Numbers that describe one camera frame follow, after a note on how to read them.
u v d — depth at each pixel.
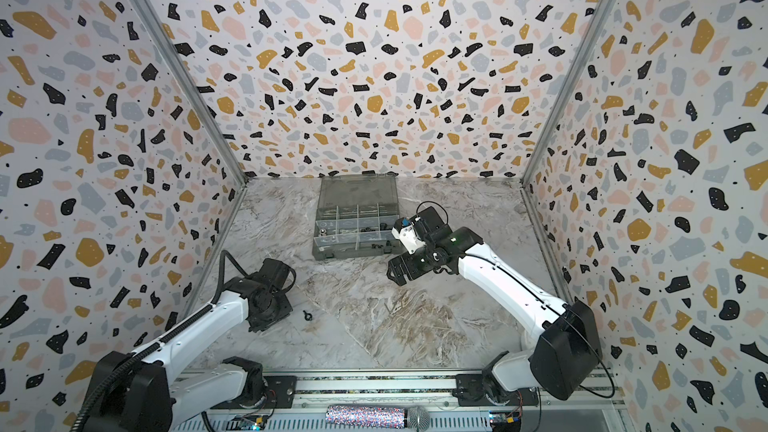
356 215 1.03
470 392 0.73
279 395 0.73
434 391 0.76
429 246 0.60
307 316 0.86
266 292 0.63
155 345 0.44
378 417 0.67
